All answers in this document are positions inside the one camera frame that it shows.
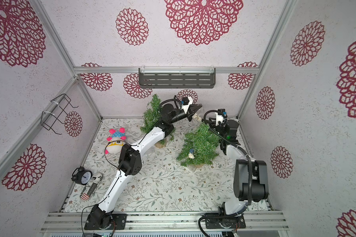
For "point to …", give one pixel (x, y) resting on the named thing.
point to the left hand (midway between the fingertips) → (202, 104)
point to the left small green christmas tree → (151, 116)
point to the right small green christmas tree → (200, 147)
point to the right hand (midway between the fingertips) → (206, 117)
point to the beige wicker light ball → (199, 118)
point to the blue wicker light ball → (192, 150)
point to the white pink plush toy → (114, 146)
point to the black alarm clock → (82, 177)
